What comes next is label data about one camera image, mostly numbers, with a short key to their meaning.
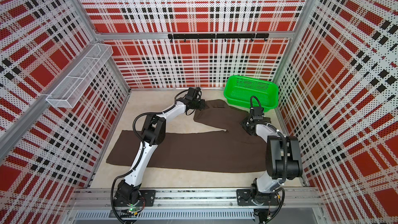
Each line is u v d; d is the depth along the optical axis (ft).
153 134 2.15
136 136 2.06
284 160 1.37
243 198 2.39
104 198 2.46
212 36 2.90
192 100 2.90
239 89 3.99
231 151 2.98
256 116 2.46
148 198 2.41
